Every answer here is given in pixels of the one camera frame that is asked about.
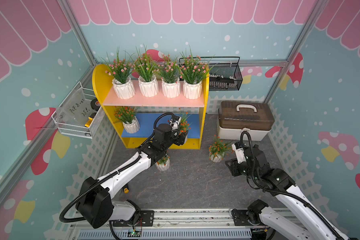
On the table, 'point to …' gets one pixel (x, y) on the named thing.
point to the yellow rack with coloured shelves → (148, 109)
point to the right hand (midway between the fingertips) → (227, 161)
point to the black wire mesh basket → (224, 76)
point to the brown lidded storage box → (234, 118)
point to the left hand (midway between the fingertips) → (180, 131)
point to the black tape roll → (95, 104)
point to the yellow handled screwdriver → (126, 190)
